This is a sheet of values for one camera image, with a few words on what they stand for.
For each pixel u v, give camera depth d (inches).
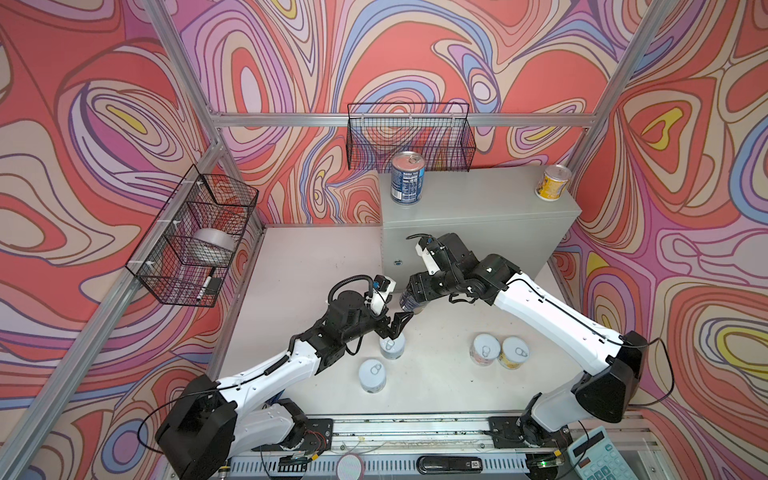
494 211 31.4
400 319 27.0
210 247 27.8
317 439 28.4
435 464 25.6
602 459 27.0
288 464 28.3
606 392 18.6
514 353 32.2
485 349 32.3
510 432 28.8
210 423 15.8
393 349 32.3
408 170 27.6
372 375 30.8
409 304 30.0
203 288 28.5
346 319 23.4
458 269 21.5
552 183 29.0
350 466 25.8
